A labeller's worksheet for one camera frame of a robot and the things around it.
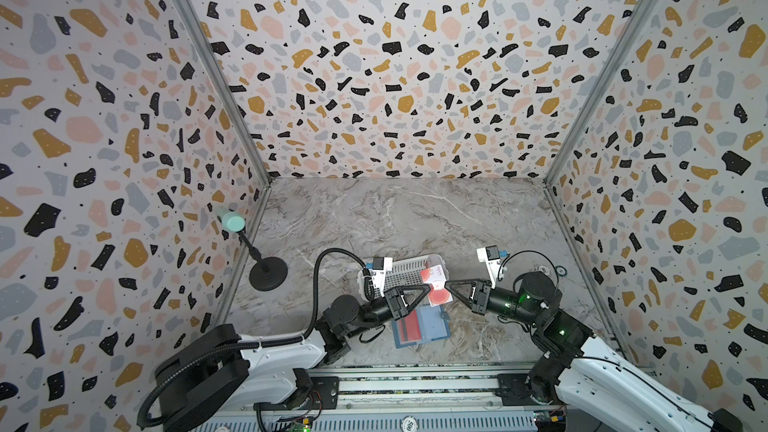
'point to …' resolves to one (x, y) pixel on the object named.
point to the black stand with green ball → (268, 273)
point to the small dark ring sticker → (561, 271)
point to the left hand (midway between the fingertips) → (434, 291)
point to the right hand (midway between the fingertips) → (448, 287)
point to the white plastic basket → (405, 272)
